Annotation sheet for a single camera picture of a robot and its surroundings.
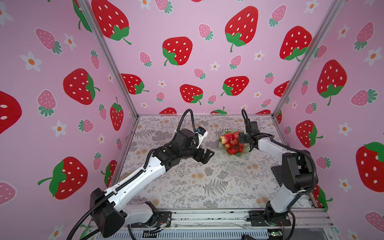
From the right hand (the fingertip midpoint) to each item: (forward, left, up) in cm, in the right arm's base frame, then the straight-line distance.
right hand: (246, 134), depth 97 cm
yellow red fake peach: (-5, +15, 0) cm, 16 cm away
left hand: (-24, +24, +16) cm, 37 cm away
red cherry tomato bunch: (-8, +7, -4) cm, 12 cm away
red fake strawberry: (0, +11, -2) cm, 11 cm away
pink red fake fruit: (0, +6, -1) cm, 6 cm away
